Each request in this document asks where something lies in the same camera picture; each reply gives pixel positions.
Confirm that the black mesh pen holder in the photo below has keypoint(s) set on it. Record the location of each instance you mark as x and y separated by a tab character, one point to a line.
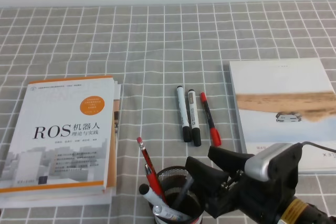
172	180

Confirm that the white marker in holder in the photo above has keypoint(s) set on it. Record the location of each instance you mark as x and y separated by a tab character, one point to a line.
147	192

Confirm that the white board marker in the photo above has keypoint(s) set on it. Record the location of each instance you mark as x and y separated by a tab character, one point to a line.
183	112
196	136

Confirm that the red ballpoint pen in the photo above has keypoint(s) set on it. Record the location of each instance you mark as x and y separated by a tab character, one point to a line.
154	182

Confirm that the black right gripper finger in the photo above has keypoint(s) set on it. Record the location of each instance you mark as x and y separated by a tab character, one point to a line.
228	161
209	181

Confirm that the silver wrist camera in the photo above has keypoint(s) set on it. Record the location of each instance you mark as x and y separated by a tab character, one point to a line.
275	162

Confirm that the white orange ROS book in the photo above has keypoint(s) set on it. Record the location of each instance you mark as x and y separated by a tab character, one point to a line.
60	134

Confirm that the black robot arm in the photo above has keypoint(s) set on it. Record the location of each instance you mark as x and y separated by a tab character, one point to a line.
307	213

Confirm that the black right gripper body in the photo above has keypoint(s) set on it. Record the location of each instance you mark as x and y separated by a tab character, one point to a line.
264	202

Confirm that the silver capped marker in holder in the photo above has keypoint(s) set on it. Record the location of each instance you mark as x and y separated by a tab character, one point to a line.
169	213

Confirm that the white book with desert cover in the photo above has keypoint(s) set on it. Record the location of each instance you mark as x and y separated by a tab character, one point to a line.
286	101

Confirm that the red marker pen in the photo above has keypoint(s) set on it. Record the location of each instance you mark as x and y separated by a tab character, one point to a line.
214	133

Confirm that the left white board marker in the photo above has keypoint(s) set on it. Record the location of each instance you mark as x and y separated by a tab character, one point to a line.
183	112

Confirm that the clear grey gel pen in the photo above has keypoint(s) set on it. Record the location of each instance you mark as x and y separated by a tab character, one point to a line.
183	192

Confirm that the right white board marker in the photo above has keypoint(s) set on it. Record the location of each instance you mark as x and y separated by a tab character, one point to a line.
196	136

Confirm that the red pencil with eraser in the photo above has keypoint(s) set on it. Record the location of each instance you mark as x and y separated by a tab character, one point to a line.
145	153

